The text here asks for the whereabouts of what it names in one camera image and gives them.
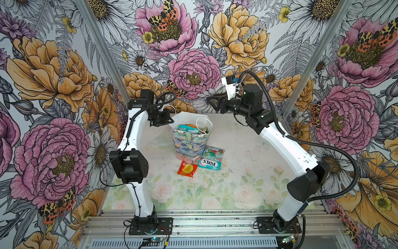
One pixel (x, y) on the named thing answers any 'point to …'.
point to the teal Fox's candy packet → (190, 128)
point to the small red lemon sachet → (187, 169)
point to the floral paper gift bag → (188, 147)
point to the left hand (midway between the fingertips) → (172, 125)
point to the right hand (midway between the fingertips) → (209, 101)
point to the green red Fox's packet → (211, 157)
